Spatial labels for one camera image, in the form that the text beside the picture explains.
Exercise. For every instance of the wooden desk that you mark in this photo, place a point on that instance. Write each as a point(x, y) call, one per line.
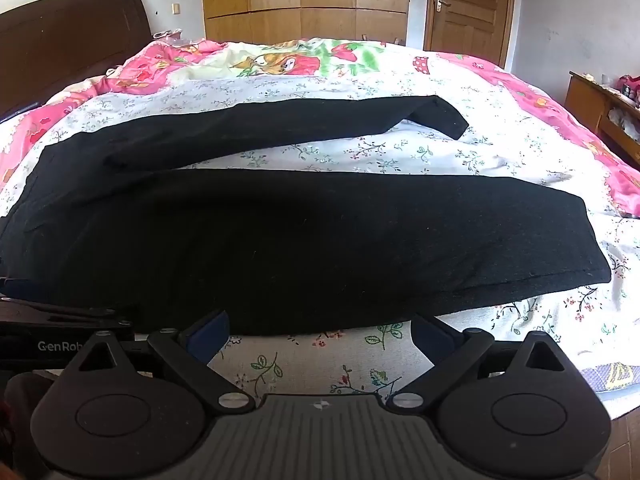
point(585, 97)

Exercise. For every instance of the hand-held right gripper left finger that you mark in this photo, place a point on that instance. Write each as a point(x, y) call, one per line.
point(212, 334)

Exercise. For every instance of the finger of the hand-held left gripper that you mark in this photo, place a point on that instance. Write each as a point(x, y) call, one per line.
point(65, 314)
point(14, 288)

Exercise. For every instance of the wooden door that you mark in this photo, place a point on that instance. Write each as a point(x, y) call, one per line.
point(472, 5)

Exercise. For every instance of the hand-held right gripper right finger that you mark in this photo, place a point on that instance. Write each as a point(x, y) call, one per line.
point(425, 334)

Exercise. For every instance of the pale pink cloth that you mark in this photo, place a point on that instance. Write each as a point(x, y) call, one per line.
point(172, 37)

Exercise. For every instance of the dark wooden headboard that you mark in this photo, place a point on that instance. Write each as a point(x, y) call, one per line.
point(65, 35)

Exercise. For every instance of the black pants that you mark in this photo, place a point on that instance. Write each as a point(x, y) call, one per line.
point(300, 240)

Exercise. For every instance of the red pink clutter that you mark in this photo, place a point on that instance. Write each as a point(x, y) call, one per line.
point(629, 86)

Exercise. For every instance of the floral printed blanket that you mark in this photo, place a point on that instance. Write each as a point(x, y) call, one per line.
point(350, 150)

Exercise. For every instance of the purple patterned mat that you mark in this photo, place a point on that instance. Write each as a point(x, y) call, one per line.
point(617, 376)

